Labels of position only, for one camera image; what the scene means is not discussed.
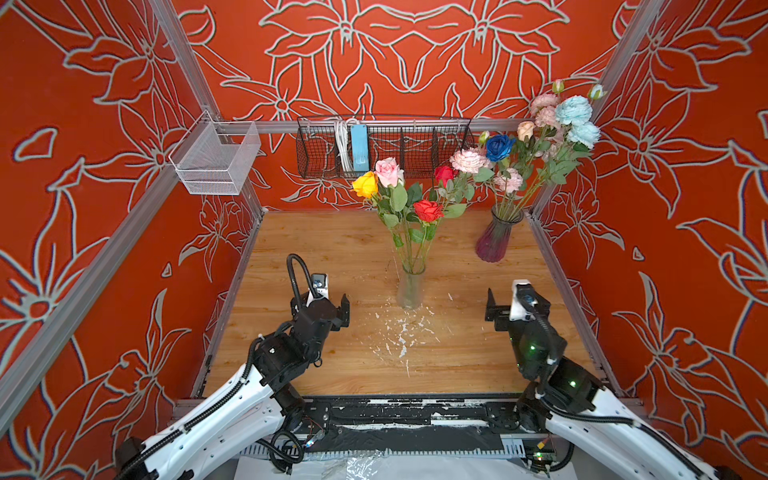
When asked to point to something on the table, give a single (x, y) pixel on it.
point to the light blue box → (360, 150)
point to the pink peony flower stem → (508, 182)
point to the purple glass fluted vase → (493, 241)
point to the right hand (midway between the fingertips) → (506, 288)
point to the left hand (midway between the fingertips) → (328, 294)
